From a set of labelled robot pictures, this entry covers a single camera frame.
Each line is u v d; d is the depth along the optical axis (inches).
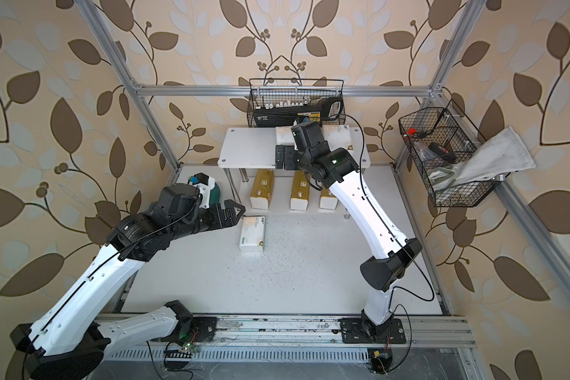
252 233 36.0
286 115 32.5
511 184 23.5
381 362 30.1
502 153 23.3
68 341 14.5
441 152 29.3
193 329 28.4
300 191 36.8
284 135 29.5
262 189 37.0
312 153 20.0
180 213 18.4
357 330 28.3
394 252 17.1
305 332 29.7
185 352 29.0
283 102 32.6
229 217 22.4
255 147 32.3
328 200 36.1
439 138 33.5
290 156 24.6
